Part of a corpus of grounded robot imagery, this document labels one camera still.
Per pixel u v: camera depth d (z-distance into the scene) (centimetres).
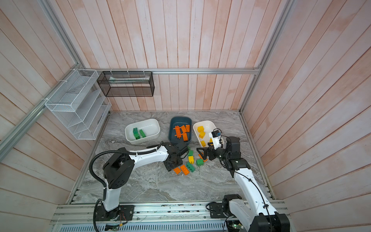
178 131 104
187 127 108
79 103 73
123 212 73
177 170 88
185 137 104
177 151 71
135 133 104
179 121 113
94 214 69
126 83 102
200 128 107
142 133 103
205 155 70
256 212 41
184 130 107
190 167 88
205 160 71
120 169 50
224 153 66
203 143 97
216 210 74
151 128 108
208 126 107
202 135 103
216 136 69
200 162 88
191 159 90
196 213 73
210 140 70
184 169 88
